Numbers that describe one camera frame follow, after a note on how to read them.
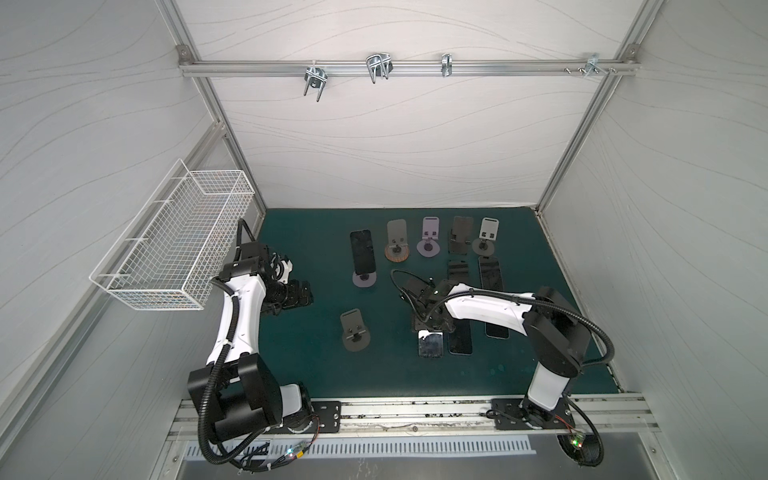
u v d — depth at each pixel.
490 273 1.02
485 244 1.10
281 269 0.69
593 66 0.76
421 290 0.70
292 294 0.71
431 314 0.63
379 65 0.77
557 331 0.47
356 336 0.82
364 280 1.01
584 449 0.72
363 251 0.93
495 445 0.70
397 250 1.07
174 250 0.69
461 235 1.04
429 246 1.09
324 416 0.73
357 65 0.74
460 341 0.84
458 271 1.03
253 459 0.69
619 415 0.75
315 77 0.79
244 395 0.41
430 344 0.84
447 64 0.78
